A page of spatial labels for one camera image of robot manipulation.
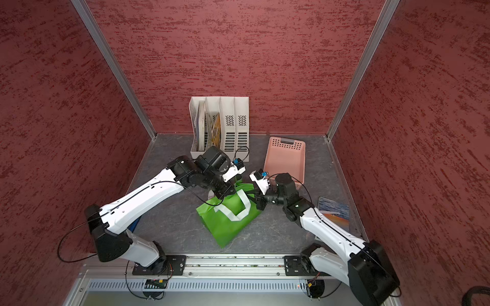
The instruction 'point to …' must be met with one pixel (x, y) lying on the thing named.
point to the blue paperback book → (337, 213)
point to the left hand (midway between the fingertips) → (230, 194)
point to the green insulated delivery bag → (226, 217)
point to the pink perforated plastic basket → (285, 155)
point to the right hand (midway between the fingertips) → (244, 197)
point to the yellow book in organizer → (216, 131)
